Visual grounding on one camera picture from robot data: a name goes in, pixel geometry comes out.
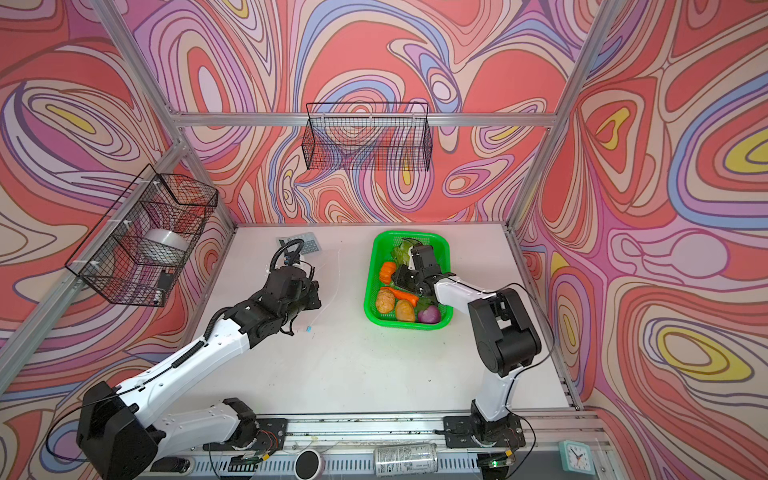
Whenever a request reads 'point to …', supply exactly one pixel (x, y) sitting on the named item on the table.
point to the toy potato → (385, 301)
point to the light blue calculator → (310, 241)
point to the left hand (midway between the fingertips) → (322, 284)
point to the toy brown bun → (405, 311)
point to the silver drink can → (413, 459)
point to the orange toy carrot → (406, 297)
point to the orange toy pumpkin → (386, 272)
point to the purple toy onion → (431, 315)
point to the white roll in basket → (160, 246)
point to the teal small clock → (577, 457)
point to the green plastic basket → (378, 252)
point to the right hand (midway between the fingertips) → (395, 281)
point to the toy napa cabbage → (400, 254)
